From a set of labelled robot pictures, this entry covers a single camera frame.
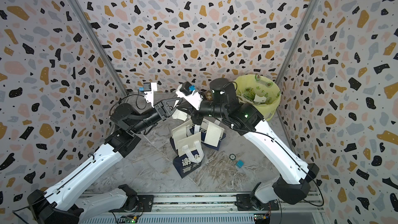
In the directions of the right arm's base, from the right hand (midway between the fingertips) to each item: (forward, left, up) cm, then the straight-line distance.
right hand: (180, 106), depth 56 cm
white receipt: (+2, -13, -21) cm, 25 cm away
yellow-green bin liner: (+33, -41, -24) cm, 58 cm away
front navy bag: (-6, -2, -28) cm, 29 cm away
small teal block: (-4, -27, -44) cm, 52 cm away
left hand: (+2, -1, +1) cm, 2 cm away
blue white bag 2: (+2, +5, -23) cm, 24 cm away
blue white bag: (+7, -7, -26) cm, 28 cm away
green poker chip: (+1, -23, -45) cm, 51 cm away
